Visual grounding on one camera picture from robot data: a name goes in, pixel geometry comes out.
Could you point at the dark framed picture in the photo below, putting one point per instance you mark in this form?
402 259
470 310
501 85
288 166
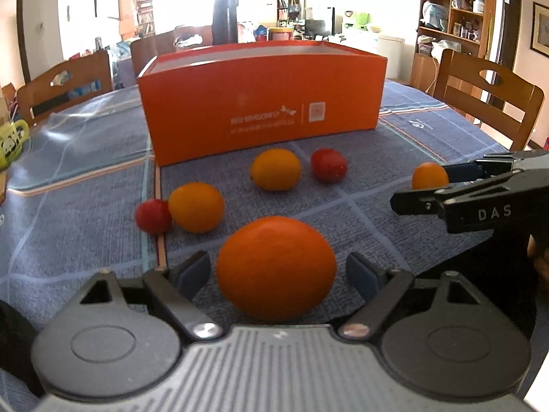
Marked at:
541 28

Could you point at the wooden bookshelf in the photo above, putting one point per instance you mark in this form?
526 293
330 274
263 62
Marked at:
145 17

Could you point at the large orange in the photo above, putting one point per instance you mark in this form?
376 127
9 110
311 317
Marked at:
274 266

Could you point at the dark bookshelf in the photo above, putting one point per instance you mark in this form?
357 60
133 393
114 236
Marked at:
288 6

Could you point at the small orange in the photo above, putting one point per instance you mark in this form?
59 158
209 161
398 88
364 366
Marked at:
196 208
429 176
276 169

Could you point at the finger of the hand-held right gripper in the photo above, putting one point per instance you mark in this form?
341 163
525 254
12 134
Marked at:
465 171
414 202

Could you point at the blue patterned tablecloth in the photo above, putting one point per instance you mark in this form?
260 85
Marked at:
85 231

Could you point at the wooden dining chair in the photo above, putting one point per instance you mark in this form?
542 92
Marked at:
463 77
146 51
94 68

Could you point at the orange cardboard box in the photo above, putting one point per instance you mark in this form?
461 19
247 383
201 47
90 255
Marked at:
257 94

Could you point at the black thermos flask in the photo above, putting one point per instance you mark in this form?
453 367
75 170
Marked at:
225 17

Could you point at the red tomato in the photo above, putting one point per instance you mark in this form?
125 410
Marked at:
328 165
153 216

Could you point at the wooden shelf unit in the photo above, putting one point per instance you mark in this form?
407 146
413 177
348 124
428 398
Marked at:
465 13

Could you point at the white bin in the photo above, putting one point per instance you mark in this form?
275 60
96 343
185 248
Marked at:
390 55

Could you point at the white standing air conditioner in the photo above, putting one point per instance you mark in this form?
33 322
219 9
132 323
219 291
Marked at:
268 8

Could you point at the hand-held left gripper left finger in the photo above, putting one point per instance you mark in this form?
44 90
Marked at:
194 272

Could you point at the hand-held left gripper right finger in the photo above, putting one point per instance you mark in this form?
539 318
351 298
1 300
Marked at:
362 272

